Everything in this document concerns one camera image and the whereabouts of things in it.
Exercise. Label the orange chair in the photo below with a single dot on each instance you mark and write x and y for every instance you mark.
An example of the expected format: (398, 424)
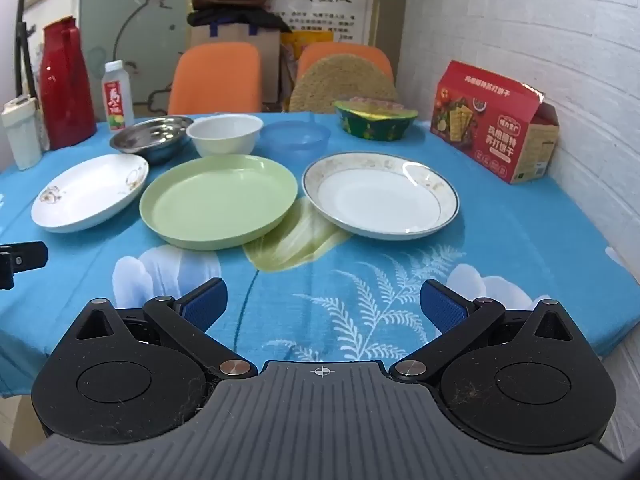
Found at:
(345, 50)
(215, 80)

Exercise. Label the blue floral tablecloth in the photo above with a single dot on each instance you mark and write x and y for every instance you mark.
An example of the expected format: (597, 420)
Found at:
(350, 260)

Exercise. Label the woven straw seat cushion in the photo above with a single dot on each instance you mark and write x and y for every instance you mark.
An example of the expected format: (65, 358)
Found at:
(340, 85)

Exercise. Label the blue plastic bowl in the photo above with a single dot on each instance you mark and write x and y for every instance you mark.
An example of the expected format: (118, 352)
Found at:
(295, 145)

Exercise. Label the green plastic plate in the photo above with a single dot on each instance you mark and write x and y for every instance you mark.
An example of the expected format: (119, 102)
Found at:
(215, 205)

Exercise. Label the white calligraphy poster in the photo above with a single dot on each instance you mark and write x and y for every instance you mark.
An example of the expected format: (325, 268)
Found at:
(325, 10)

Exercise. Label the frosted glass door cat drawing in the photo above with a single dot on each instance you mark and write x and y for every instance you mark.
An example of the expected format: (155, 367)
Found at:
(145, 20)

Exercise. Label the white tumbler cup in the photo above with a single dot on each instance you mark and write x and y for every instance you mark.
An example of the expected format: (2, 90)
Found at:
(20, 135)

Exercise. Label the red label juice bottle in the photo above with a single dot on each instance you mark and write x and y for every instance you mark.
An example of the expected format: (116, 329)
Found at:
(117, 100)

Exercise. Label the green instant noodle bowl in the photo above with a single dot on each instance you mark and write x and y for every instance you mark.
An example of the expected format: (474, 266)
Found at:
(375, 125)

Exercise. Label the red thermos jug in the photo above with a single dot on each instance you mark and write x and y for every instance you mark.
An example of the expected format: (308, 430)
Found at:
(65, 95)

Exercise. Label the stainless steel bowl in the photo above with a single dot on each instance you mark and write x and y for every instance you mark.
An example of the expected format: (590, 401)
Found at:
(150, 137)

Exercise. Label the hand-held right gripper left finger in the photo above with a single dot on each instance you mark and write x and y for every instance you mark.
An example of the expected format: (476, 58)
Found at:
(205, 302)

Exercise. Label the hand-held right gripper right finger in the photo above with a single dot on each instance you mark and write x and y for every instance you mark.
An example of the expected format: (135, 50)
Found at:
(442, 305)

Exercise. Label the white gold-rimmed plate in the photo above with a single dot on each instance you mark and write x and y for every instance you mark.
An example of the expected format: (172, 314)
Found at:
(380, 200)

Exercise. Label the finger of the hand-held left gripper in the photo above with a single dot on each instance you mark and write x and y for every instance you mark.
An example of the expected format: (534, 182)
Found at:
(25, 257)

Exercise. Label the red cracker box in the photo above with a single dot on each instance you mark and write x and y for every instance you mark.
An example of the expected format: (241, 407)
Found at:
(475, 130)

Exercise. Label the white bowl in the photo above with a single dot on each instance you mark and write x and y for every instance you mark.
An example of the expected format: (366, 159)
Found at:
(225, 140)

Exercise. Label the white floral oval plate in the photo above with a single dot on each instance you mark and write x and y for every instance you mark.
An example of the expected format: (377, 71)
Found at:
(85, 195)

